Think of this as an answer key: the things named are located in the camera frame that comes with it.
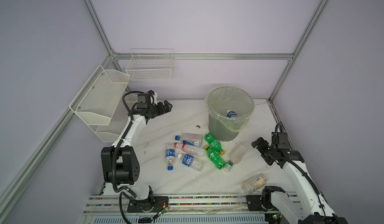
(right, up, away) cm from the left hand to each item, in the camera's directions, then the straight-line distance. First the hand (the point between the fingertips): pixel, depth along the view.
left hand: (165, 109), depth 88 cm
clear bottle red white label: (+19, -25, -2) cm, 31 cm away
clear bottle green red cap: (+44, -27, +1) cm, 51 cm away
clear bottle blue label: (+42, -3, +8) cm, 43 cm away
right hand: (+51, -22, -6) cm, 56 cm away
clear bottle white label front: (+48, -39, -13) cm, 63 cm away
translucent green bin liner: (+34, +7, +7) cm, 35 cm away
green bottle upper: (+30, -21, +2) cm, 37 cm away
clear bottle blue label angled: (+16, -30, -6) cm, 34 cm away
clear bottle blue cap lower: (+3, -27, -2) cm, 28 cm away
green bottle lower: (+30, -28, -4) cm, 41 cm away
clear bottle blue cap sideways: (+18, -20, +8) cm, 28 cm away
